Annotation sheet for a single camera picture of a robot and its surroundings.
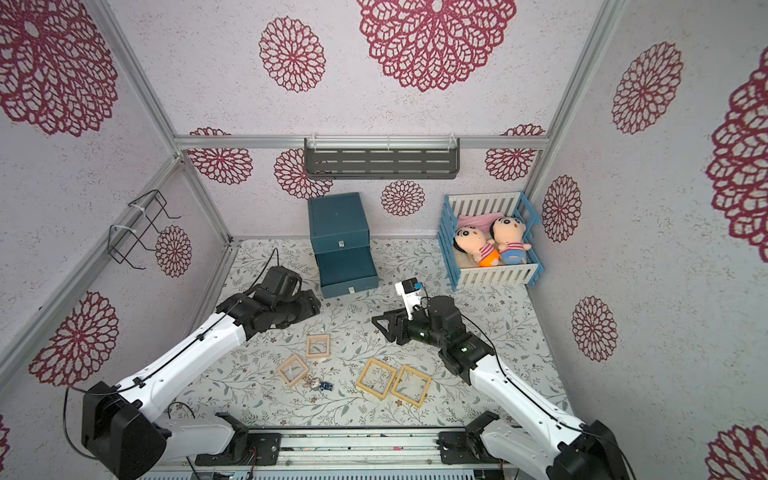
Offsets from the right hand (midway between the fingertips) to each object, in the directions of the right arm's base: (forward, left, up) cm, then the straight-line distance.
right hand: (384, 319), depth 76 cm
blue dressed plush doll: (+37, -41, -5) cm, 56 cm away
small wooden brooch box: (+1, +21, -19) cm, 29 cm away
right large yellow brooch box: (-10, -7, -21) cm, 24 cm away
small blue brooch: (-11, +16, -18) cm, 27 cm away
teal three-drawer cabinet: (+29, +15, 0) cm, 32 cm away
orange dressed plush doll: (+36, -29, -8) cm, 46 cm away
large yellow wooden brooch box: (-8, +2, -19) cm, 21 cm away
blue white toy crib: (+51, -34, -8) cm, 62 cm away
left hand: (+4, +20, -3) cm, 21 cm away
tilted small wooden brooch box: (-7, +27, -19) cm, 34 cm away
